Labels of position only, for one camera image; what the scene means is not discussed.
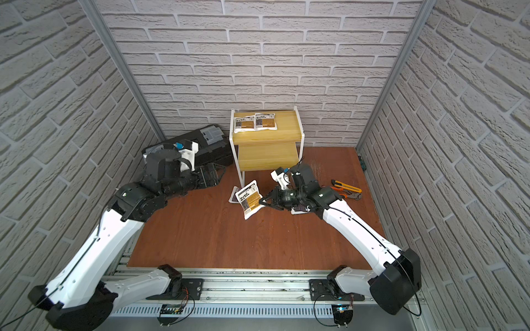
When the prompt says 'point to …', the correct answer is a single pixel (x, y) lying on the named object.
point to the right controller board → (342, 313)
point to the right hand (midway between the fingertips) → (263, 201)
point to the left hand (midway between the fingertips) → (220, 166)
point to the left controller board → (170, 309)
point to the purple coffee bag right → (293, 212)
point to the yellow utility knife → (341, 185)
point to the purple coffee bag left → (233, 198)
